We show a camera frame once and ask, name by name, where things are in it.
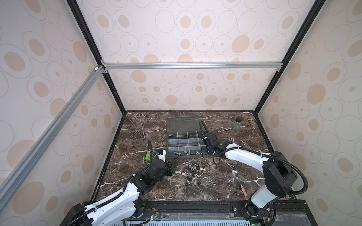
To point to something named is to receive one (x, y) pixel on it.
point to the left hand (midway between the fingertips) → (179, 162)
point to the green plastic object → (147, 157)
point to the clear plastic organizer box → (184, 135)
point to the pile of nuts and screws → (196, 175)
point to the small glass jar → (236, 124)
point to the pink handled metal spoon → (235, 173)
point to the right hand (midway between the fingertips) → (205, 150)
